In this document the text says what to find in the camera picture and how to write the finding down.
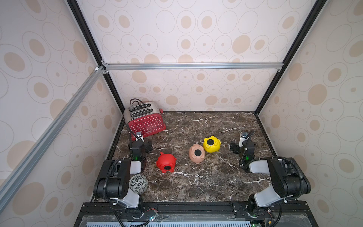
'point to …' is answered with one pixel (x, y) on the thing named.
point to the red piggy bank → (166, 162)
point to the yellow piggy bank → (215, 147)
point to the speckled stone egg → (138, 183)
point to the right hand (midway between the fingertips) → (246, 141)
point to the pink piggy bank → (194, 159)
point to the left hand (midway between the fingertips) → (144, 138)
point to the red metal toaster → (146, 117)
